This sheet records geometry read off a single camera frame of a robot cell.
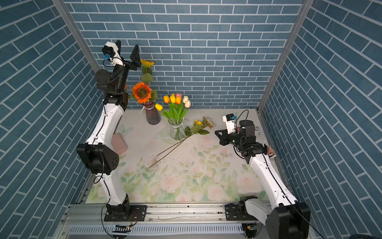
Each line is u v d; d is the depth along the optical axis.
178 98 0.84
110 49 0.52
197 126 1.05
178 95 0.87
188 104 0.84
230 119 0.67
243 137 0.59
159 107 0.83
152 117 1.07
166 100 0.85
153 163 0.91
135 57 0.59
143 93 0.74
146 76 0.90
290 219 0.38
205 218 0.73
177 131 0.99
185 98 0.86
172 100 0.85
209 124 1.05
